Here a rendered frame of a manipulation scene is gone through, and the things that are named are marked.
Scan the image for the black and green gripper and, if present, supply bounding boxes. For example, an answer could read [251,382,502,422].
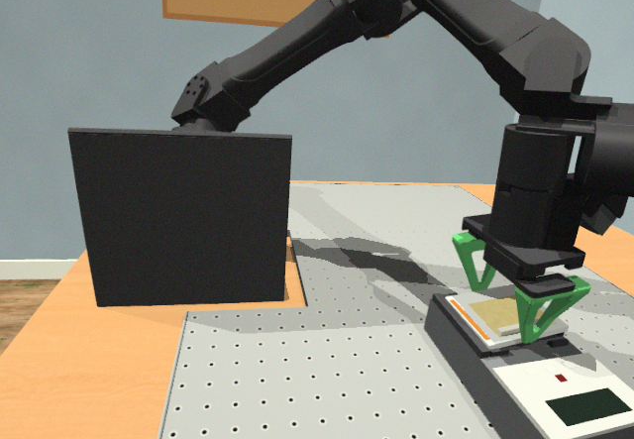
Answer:
[452,178,591,344]

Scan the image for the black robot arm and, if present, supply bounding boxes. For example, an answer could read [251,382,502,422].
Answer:
[171,0,634,250]

